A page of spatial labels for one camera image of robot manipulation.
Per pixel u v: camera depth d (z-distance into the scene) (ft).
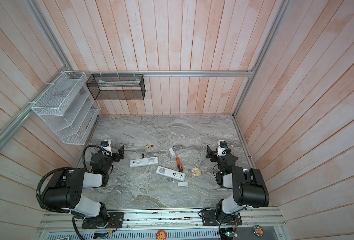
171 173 2.88
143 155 3.21
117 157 2.70
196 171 2.96
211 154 2.69
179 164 2.97
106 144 2.54
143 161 3.04
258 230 2.30
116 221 2.41
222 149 2.52
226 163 2.26
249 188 1.51
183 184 2.80
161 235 2.28
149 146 3.31
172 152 3.22
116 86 3.48
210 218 2.39
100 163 2.31
